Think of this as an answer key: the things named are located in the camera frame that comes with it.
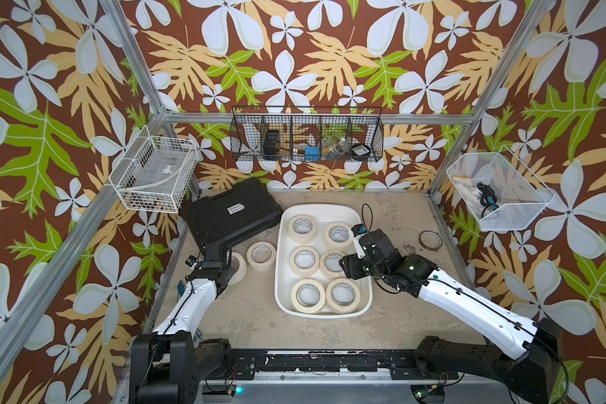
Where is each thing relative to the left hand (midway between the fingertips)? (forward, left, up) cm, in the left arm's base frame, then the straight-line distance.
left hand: (225, 270), depth 89 cm
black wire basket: (+47, -29, +25) cm, 61 cm away
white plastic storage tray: (-1, -21, -4) cm, 21 cm away
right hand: (-2, -41, +12) cm, 43 cm away
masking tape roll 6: (+6, -29, -4) cm, 29 cm away
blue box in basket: (+38, -31, +22) cm, 54 cm away
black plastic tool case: (+25, +2, +1) cm, 25 cm away
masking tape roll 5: (-8, -42, -5) cm, 43 cm away
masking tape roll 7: (-3, -5, +1) cm, 6 cm away
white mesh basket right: (+12, -93, +28) cm, 98 cm away
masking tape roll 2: (+9, -11, -5) cm, 15 cm away
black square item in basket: (+40, -50, +22) cm, 68 cm away
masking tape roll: (+21, -28, -4) cm, 35 cm away
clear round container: (+39, -40, +25) cm, 61 cm away
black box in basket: (+44, -15, +22) cm, 52 cm away
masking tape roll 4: (-8, -30, -4) cm, 31 cm away
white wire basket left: (+21, +20, +28) cm, 40 cm away
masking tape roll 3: (+3, -38, -1) cm, 38 cm away
